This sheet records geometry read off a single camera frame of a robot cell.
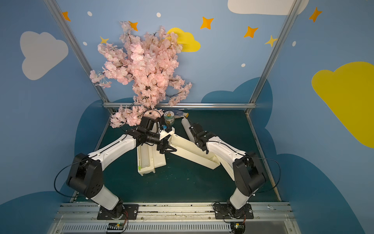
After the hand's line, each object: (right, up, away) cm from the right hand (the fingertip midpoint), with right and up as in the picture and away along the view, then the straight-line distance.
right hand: (210, 135), depth 91 cm
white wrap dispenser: (-13, -8, -6) cm, 17 cm away
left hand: (-21, -2, -9) cm, 23 cm away
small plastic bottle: (-16, +15, +28) cm, 36 cm away
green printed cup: (-29, +12, +16) cm, 35 cm away
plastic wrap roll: (-41, -12, -2) cm, 43 cm away
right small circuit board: (+12, -46, -18) cm, 50 cm away
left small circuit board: (-50, -45, -19) cm, 69 cm away
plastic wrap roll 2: (-16, +6, +16) cm, 23 cm away
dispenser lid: (-32, -13, -6) cm, 35 cm away
